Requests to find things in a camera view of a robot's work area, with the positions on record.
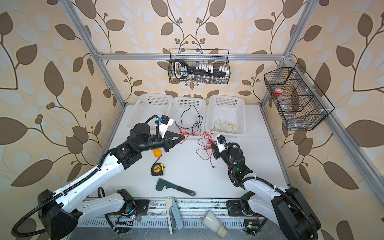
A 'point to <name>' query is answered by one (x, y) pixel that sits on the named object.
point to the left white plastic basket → (148, 105)
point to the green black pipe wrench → (162, 183)
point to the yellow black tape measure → (158, 169)
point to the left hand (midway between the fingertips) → (184, 136)
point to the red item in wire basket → (278, 91)
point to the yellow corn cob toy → (157, 153)
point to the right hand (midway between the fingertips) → (214, 140)
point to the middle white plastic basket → (188, 114)
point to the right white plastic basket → (225, 115)
